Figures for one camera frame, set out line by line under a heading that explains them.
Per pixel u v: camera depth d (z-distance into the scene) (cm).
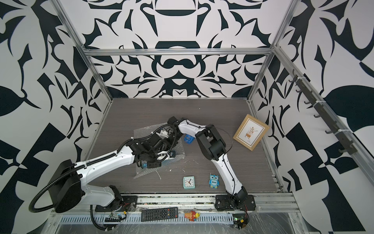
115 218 69
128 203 73
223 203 74
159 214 70
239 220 71
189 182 79
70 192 40
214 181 81
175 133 85
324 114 55
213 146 60
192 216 69
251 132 91
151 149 63
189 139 94
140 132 100
